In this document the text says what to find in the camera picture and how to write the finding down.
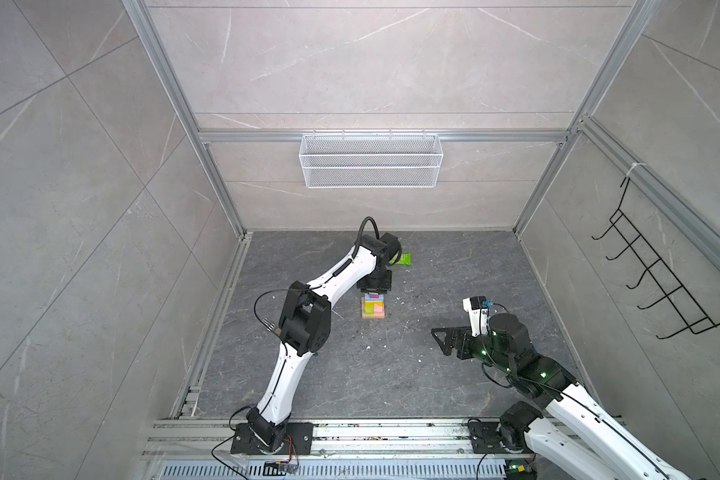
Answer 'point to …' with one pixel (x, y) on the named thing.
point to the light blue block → (369, 299)
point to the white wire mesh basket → (371, 161)
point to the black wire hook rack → (694, 316)
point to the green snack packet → (405, 259)
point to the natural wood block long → (369, 316)
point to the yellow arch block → (379, 303)
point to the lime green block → (370, 309)
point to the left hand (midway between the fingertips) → (379, 285)
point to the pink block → (379, 311)
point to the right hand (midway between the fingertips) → (443, 328)
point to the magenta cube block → (374, 296)
